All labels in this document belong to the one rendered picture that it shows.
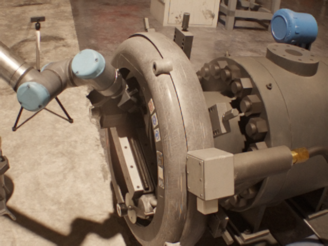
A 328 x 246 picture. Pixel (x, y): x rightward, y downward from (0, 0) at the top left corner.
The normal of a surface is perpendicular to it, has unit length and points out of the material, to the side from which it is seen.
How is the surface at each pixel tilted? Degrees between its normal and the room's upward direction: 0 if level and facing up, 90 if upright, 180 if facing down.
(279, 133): 59
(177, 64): 24
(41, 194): 0
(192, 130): 53
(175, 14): 90
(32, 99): 92
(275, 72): 16
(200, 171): 90
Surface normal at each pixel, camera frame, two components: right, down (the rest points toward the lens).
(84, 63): -0.25, -0.30
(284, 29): -0.92, 0.11
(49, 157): 0.10, -0.87
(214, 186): 0.40, 0.11
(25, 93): -0.18, 0.49
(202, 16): 0.28, 0.49
